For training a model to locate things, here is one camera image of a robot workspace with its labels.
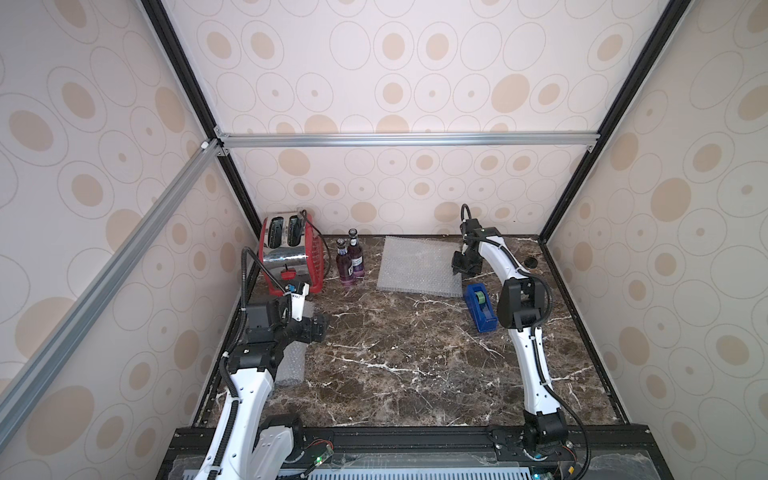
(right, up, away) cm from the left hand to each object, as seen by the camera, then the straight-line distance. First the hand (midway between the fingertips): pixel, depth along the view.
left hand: (322, 310), depth 78 cm
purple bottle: (+3, +12, +19) cm, 23 cm away
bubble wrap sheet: (-8, -16, +1) cm, 18 cm away
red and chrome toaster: (-12, +16, +14) cm, 24 cm away
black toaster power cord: (-5, +17, +31) cm, 35 cm away
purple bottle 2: (+7, +15, +20) cm, 26 cm away
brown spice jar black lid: (+71, +13, +34) cm, 80 cm away
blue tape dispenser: (+46, 0, +16) cm, 49 cm away
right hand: (+47, +10, +31) cm, 58 cm away
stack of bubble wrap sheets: (+29, +12, +32) cm, 45 cm away
